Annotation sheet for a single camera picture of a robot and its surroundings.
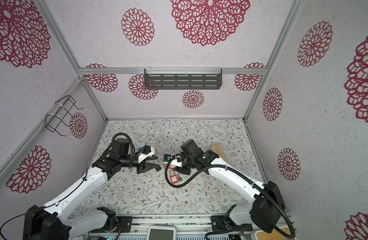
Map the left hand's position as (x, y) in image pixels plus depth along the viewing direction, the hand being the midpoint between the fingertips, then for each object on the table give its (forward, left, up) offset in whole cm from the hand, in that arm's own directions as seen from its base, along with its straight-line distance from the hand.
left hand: (156, 163), depth 75 cm
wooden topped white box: (-30, -49, -13) cm, 59 cm away
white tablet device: (-28, -3, -14) cm, 31 cm away
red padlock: (-1, -8, -18) cm, 20 cm away
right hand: (+2, -10, -1) cm, 10 cm away
